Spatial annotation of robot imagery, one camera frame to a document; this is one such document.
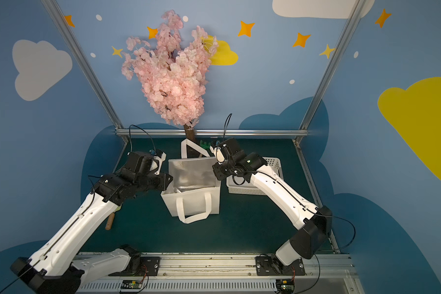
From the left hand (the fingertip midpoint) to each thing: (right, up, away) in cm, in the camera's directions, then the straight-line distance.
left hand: (170, 175), depth 73 cm
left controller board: (-15, -44, -1) cm, 46 cm away
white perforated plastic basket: (+27, -2, -9) cm, 29 cm away
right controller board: (+47, -45, 0) cm, 65 cm away
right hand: (+20, +3, +5) cm, 21 cm away
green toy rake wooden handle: (+10, +15, +42) cm, 46 cm away
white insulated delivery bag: (+10, -6, -1) cm, 12 cm away
